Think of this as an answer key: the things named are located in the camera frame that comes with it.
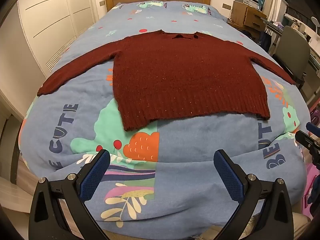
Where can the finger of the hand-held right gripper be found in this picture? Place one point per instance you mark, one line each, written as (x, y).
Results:
(313, 127)
(306, 140)

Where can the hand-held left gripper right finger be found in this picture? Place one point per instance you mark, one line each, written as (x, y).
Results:
(228, 175)

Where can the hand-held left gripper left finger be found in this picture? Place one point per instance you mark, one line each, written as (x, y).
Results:
(96, 172)

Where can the dark red knitted sweater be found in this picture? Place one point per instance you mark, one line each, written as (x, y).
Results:
(187, 80)

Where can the pink printed panel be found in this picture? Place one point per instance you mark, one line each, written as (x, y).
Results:
(311, 180)

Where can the blue printed blanket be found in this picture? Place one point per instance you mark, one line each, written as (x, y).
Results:
(187, 142)

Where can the grey-green chair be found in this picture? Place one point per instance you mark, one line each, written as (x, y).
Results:
(292, 47)

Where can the dark blue bag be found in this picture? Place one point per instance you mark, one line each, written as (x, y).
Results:
(265, 41)

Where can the white desk lamp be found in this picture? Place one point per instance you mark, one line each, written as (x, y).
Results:
(315, 23)

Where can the wooden nightstand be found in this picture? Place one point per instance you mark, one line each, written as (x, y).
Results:
(252, 17)

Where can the white wardrobe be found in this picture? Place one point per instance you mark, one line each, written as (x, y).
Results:
(50, 17)

